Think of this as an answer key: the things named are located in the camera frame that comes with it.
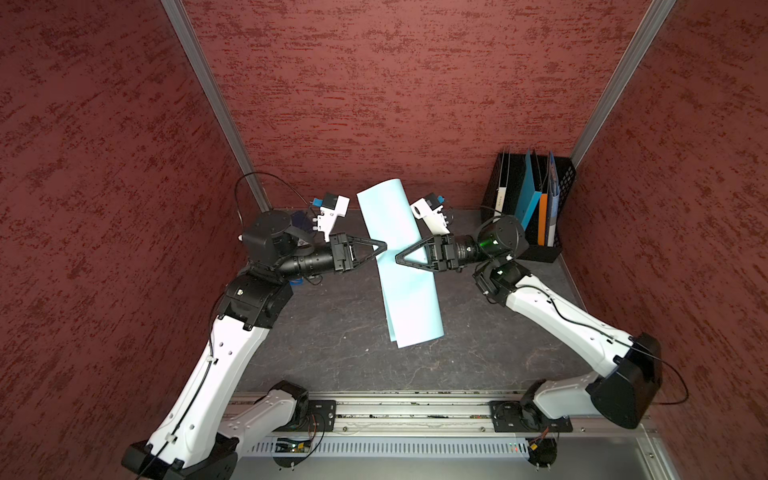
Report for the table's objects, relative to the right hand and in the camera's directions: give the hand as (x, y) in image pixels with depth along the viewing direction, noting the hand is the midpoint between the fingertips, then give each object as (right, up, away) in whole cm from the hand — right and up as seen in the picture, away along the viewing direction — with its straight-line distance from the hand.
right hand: (396, 271), depth 51 cm
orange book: (+47, +12, +41) cm, 64 cm away
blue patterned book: (+48, +21, +37) cm, 64 cm away
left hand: (-3, +3, +2) cm, 4 cm away
